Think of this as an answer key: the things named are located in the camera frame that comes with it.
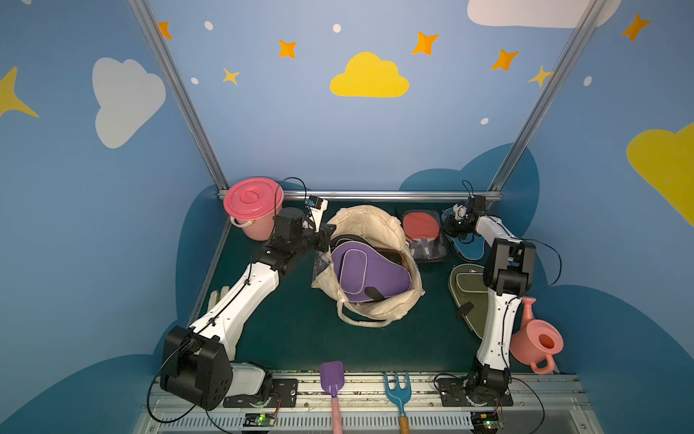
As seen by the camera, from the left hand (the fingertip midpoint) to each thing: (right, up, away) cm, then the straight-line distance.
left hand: (339, 224), depth 78 cm
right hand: (+43, 0, +31) cm, 53 cm away
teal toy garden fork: (+17, -48, -5) cm, 51 cm away
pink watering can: (+55, -32, -5) cm, 64 cm away
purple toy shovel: (-2, -43, -2) cm, 44 cm away
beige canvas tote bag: (+13, -1, +3) cm, 13 cm away
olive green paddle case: (+45, -23, +15) cm, 53 cm away
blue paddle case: (+44, -8, +10) cm, 46 cm away
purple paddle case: (+5, -14, +9) cm, 17 cm away
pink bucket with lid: (-32, +8, +17) cm, 37 cm away
